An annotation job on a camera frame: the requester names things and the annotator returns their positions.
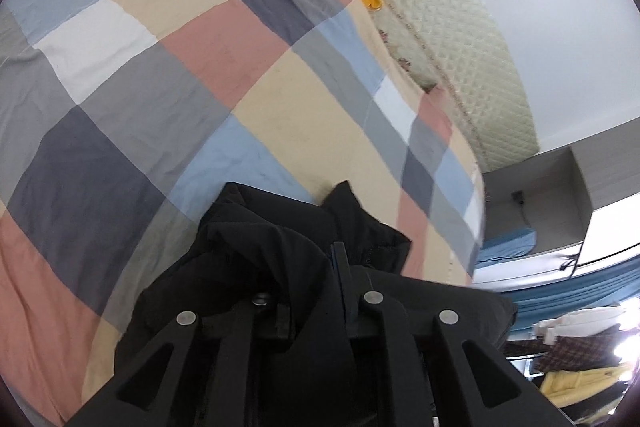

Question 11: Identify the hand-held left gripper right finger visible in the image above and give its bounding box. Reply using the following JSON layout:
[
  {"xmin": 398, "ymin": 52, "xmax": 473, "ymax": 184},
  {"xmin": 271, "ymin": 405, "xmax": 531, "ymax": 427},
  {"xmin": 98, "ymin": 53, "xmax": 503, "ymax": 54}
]
[{"xmin": 330, "ymin": 241, "xmax": 576, "ymax": 427}]

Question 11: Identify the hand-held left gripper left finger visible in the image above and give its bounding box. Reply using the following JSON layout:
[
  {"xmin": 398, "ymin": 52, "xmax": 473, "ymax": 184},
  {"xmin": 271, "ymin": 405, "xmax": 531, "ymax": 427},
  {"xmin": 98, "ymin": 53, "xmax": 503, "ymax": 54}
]
[{"xmin": 65, "ymin": 292, "xmax": 301, "ymax": 427}]

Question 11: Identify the black puffer jacket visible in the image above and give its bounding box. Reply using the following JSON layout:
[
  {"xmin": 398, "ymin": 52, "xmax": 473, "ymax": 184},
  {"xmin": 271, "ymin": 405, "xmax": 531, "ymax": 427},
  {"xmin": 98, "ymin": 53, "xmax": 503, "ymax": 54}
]
[{"xmin": 114, "ymin": 180, "xmax": 518, "ymax": 427}]

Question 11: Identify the blue knitted chair cover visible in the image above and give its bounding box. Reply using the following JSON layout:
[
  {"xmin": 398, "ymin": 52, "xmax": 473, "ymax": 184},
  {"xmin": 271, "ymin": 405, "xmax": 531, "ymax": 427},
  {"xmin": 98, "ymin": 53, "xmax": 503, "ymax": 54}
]
[{"xmin": 476, "ymin": 227, "xmax": 539, "ymax": 264}]

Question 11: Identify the blue curtain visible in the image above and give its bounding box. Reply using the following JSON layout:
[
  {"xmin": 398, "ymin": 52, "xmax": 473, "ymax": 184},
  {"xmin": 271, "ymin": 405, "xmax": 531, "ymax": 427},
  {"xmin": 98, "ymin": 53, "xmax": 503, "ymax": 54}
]
[{"xmin": 500, "ymin": 256, "xmax": 640, "ymax": 334}]

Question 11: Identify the floral cream pillow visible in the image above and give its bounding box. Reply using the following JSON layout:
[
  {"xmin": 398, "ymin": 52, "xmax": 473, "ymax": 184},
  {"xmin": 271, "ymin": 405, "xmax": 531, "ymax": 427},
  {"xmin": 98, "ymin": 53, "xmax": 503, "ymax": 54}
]
[{"xmin": 372, "ymin": 9, "xmax": 451, "ymax": 96}]

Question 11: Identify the white hanging garment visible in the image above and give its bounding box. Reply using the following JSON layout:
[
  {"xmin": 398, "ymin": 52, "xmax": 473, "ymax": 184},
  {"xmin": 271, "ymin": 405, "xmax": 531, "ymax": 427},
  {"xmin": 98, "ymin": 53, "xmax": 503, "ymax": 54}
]
[{"xmin": 532, "ymin": 304, "xmax": 640, "ymax": 344}]

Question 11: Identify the yellow hanging garment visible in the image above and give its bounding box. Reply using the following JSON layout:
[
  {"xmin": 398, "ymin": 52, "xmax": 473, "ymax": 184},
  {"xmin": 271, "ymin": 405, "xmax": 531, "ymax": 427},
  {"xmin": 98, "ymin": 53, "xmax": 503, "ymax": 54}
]
[{"xmin": 540, "ymin": 364, "xmax": 634, "ymax": 409}]

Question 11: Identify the checked patchwork duvet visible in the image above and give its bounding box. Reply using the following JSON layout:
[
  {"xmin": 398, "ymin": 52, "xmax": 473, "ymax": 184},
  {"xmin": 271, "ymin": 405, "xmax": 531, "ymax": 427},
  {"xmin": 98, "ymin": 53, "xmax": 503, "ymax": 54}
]
[{"xmin": 0, "ymin": 0, "xmax": 488, "ymax": 425}]

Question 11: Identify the grey wardrobe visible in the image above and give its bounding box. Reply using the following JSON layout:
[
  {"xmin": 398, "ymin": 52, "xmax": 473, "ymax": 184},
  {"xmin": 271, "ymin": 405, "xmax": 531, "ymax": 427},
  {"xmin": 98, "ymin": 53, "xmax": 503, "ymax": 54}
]
[{"xmin": 482, "ymin": 117, "xmax": 640, "ymax": 293}]

